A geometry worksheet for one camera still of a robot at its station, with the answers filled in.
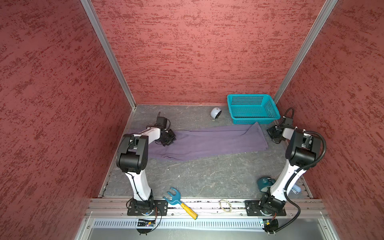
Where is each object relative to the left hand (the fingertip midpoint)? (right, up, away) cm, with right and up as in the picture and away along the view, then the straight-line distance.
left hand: (175, 142), depth 98 cm
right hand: (+66, +6, +5) cm, 67 cm away
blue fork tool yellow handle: (+4, -26, -24) cm, 35 cm away
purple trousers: (0, -1, 0) cm, 1 cm away
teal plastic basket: (+56, +24, +19) cm, 64 cm away
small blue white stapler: (+68, -22, -21) cm, 74 cm away
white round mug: (+28, +20, +8) cm, 36 cm away
